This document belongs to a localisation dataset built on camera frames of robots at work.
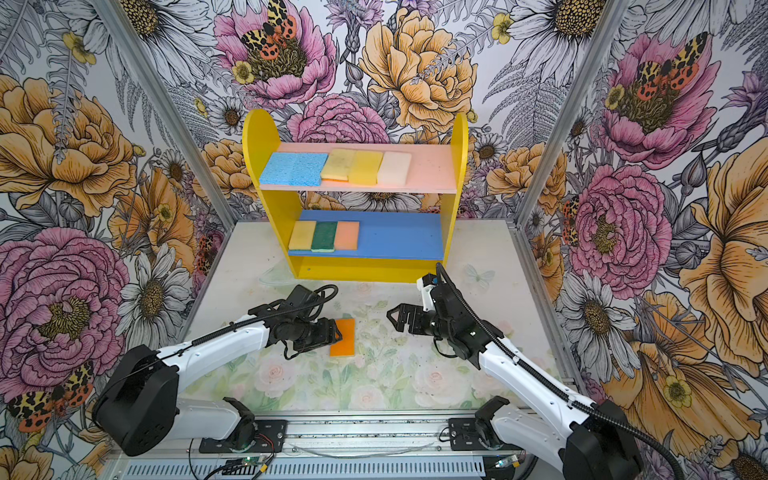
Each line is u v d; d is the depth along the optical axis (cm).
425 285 74
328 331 77
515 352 52
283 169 76
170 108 89
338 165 76
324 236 97
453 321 61
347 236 95
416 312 70
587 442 39
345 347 89
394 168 75
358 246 95
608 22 73
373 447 74
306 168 76
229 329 55
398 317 70
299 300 69
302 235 97
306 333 73
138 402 42
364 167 75
